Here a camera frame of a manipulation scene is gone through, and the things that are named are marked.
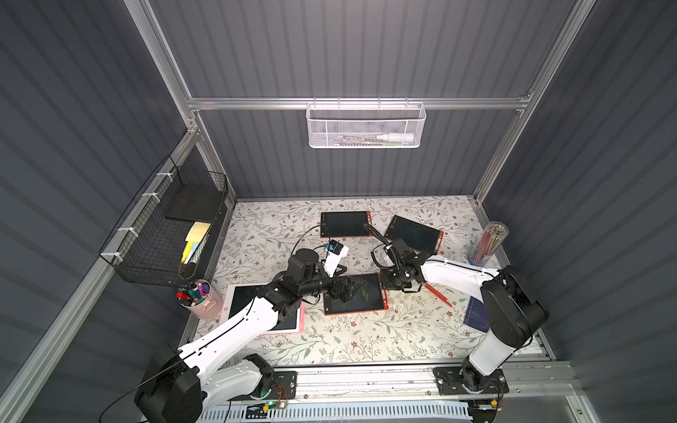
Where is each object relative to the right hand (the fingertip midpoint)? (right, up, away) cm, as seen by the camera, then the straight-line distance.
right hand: (385, 283), depth 91 cm
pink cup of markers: (-58, -2, -11) cm, 59 cm away
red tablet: (-14, +21, +21) cm, 33 cm away
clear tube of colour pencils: (+34, +16, -6) cm, 38 cm away
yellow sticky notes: (-57, +16, -17) cm, 62 cm away
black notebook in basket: (-61, +27, -8) cm, 67 cm away
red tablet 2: (+18, +16, +18) cm, 30 cm away
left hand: (-10, +5, -17) cm, 21 cm away
